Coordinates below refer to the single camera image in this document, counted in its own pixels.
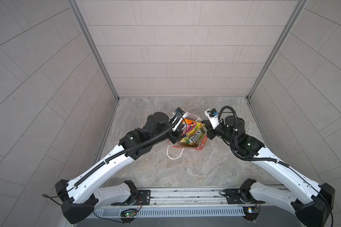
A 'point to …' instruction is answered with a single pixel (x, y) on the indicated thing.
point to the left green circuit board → (128, 213)
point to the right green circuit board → (251, 209)
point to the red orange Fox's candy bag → (188, 126)
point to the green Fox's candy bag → (195, 137)
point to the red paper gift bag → (191, 116)
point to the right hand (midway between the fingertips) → (201, 122)
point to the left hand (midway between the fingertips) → (186, 124)
